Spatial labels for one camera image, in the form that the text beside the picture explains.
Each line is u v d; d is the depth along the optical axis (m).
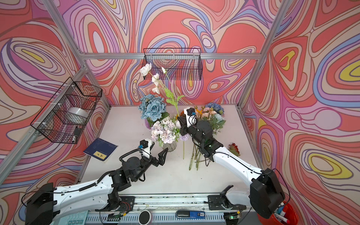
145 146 0.61
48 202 0.42
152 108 0.66
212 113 1.01
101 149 0.94
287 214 0.59
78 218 0.69
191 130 0.66
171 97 0.67
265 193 0.40
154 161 0.64
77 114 0.70
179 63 0.94
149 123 0.75
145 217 0.65
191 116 0.62
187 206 0.73
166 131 0.69
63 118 0.74
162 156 0.65
